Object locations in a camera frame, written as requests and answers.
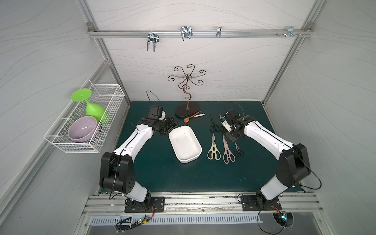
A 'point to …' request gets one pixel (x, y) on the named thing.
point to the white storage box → (186, 146)
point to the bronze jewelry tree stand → (190, 109)
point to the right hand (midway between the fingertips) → (235, 133)
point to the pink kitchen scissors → (227, 154)
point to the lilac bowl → (82, 129)
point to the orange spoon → (187, 119)
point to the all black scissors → (214, 128)
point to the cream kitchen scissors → (213, 151)
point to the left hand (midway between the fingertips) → (176, 125)
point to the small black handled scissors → (238, 151)
